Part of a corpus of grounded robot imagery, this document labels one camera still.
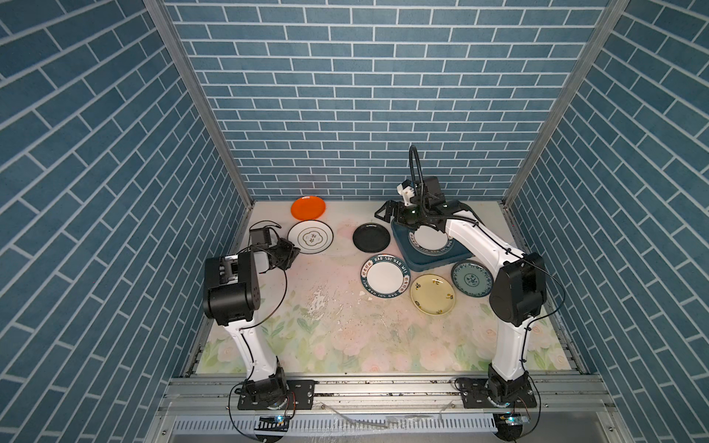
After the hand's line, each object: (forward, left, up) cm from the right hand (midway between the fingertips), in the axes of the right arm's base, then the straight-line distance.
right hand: (382, 214), depth 88 cm
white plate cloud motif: (+5, +28, -20) cm, 34 cm away
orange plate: (+21, +33, -20) cm, 44 cm away
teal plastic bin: (-7, -14, -15) cm, 22 cm away
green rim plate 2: (+5, -18, -18) cm, 26 cm away
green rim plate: (-10, -2, -21) cm, 24 cm away
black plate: (+5, +4, -19) cm, 20 cm away
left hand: (-2, +30, -17) cm, 34 cm away
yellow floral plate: (-15, -19, -24) cm, 34 cm away
